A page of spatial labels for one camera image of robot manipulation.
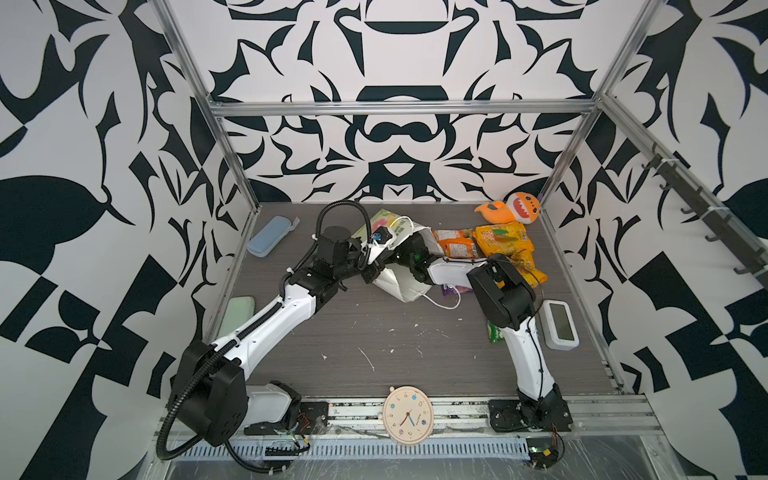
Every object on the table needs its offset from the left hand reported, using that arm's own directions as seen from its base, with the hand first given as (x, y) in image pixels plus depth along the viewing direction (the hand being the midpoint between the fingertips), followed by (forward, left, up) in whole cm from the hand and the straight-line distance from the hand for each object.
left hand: (392, 243), depth 77 cm
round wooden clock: (-35, -3, -22) cm, 42 cm away
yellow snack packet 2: (+6, -43, -19) cm, 47 cm away
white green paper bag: (-6, -1, -7) cm, 9 cm away
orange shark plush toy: (+27, -48, -17) cm, 57 cm away
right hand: (+13, +5, -17) cm, 22 cm away
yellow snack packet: (+16, -41, -21) cm, 49 cm away
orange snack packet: (+16, -24, -22) cm, 36 cm away
